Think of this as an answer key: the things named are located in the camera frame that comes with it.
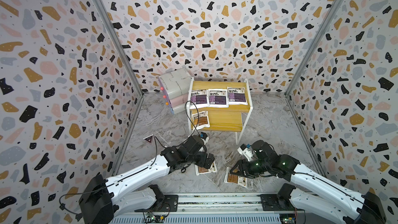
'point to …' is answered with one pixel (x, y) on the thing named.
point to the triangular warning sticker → (148, 138)
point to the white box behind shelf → (175, 84)
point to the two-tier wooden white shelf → (234, 118)
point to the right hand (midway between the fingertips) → (233, 174)
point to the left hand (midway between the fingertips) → (209, 156)
